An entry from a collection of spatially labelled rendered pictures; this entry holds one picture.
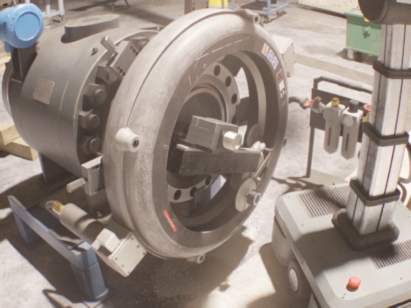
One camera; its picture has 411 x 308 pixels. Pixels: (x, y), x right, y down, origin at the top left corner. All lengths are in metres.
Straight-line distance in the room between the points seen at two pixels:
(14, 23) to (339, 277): 1.37
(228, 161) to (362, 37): 3.39
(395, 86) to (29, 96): 1.21
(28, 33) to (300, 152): 1.67
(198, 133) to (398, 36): 0.61
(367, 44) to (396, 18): 3.30
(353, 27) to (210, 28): 3.46
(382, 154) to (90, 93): 0.88
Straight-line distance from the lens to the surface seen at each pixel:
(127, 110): 0.94
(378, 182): 1.30
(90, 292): 1.54
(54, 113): 1.35
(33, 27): 1.52
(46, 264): 1.79
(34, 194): 1.76
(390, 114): 1.22
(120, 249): 1.05
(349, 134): 1.90
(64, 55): 1.42
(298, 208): 1.54
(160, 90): 0.94
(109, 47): 0.98
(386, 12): 1.09
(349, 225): 1.43
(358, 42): 4.44
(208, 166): 1.11
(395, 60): 1.18
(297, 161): 2.36
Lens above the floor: 1.16
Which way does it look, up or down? 28 degrees down
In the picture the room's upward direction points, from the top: 1 degrees counter-clockwise
